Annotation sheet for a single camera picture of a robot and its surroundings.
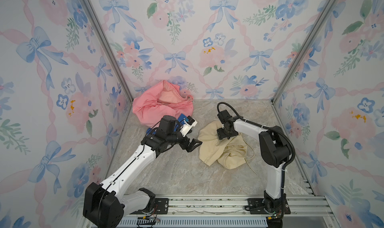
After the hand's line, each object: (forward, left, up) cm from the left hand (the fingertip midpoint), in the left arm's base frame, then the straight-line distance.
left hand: (195, 135), depth 75 cm
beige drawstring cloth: (-2, -21, -16) cm, 26 cm away
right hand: (+15, -20, -21) cm, 33 cm away
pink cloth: (+38, +23, -11) cm, 45 cm away
